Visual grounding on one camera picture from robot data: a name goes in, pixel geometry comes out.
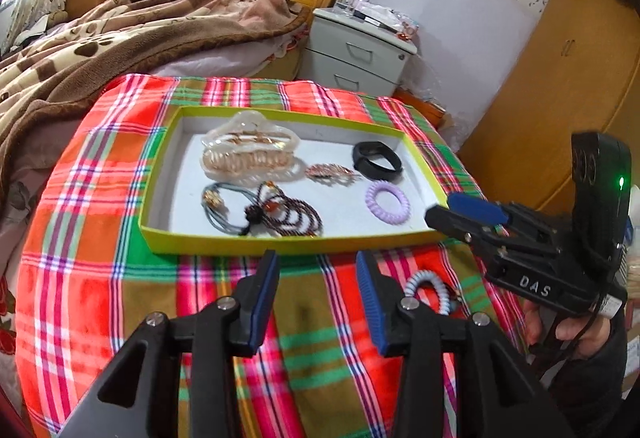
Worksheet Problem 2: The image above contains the pearl white hair claw clip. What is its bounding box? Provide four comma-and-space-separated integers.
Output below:
199, 110, 302, 185

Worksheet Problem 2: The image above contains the wooden wardrobe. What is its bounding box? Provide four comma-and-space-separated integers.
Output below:
457, 0, 640, 231

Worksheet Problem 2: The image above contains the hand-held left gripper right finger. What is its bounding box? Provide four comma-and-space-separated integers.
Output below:
355, 250, 576, 438

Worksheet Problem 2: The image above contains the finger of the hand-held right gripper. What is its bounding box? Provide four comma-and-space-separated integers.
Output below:
424, 205, 503, 251
446, 192, 512, 227

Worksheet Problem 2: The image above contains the low wooden stool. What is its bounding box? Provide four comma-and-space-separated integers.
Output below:
394, 86, 453, 131

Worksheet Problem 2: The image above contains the grey hair tie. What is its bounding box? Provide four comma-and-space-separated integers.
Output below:
202, 182, 253, 237

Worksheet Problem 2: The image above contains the purple spiral hair tie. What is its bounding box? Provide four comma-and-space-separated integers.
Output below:
365, 181, 412, 225

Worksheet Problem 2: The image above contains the brown paw-print blanket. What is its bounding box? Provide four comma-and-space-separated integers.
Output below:
0, 0, 312, 181

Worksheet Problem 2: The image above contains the clutter of small packets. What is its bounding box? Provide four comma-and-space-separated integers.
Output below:
356, 0, 420, 41

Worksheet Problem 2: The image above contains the yellow-green cardboard box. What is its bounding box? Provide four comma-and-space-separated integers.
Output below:
139, 105, 451, 256

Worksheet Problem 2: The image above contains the red rhinestone hair clip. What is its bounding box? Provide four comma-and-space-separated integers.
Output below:
305, 162, 362, 189

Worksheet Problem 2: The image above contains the white-blue spiral hair tie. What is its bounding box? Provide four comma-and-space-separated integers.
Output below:
403, 270, 467, 317

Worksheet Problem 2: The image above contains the black wristband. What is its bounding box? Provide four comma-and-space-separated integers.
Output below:
352, 141, 404, 182

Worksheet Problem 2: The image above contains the plaid cloth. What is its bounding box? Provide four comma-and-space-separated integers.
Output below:
15, 72, 528, 438

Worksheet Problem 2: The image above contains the floral bed sheet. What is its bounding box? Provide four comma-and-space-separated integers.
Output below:
0, 153, 53, 371

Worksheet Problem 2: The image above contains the grey nightstand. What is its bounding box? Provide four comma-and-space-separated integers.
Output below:
299, 8, 419, 99

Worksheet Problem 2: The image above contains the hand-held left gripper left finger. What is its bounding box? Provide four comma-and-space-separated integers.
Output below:
57, 249, 281, 438

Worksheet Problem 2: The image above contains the dark beaded bracelet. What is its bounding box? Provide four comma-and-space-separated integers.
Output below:
239, 181, 324, 239

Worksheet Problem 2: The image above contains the person's right hand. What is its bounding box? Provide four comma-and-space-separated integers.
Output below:
524, 297, 615, 361

